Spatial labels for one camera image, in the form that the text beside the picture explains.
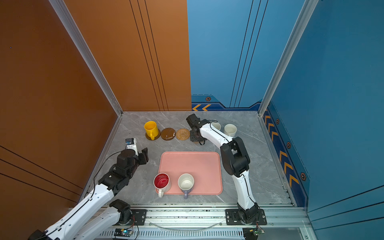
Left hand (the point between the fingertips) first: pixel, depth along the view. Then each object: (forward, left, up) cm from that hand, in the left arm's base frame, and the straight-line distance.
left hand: (142, 148), depth 81 cm
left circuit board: (-36, +5, -18) cm, 41 cm away
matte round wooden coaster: (+17, -1, -14) cm, 22 cm away
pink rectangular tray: (-2, -35, -18) cm, 40 cm away
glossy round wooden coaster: (+21, -9, -15) cm, 27 cm away
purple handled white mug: (-13, -24, -15) cm, 31 cm away
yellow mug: (+18, +1, -6) cm, 19 cm away
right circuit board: (-36, -56, -16) cm, 69 cm away
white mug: (+19, -52, -7) cm, 56 cm away
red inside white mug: (-14, -10, -15) cm, 23 cm away
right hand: (+14, -29, -10) cm, 34 cm away
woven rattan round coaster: (+21, -19, -15) cm, 32 cm away
